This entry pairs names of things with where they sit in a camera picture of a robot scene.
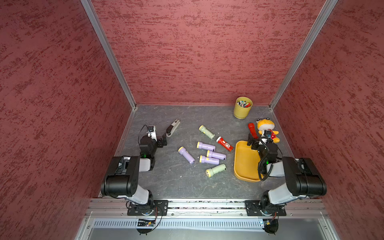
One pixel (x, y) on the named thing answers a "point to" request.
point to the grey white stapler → (171, 129)
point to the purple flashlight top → (202, 145)
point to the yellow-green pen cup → (242, 107)
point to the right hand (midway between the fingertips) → (256, 135)
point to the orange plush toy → (266, 124)
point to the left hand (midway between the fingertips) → (158, 135)
